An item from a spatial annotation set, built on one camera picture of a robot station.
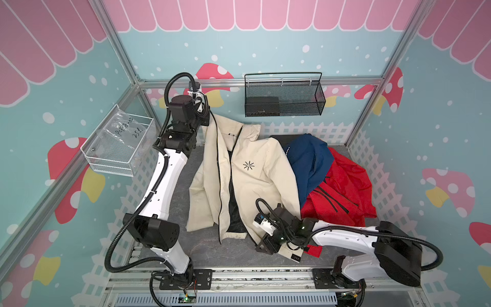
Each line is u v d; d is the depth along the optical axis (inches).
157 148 19.5
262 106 32.8
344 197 36.1
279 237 26.9
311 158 33.5
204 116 23.3
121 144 28.5
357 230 19.2
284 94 37.0
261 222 28.1
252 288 29.2
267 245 27.4
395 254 16.7
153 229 16.7
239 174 34.2
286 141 35.2
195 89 22.2
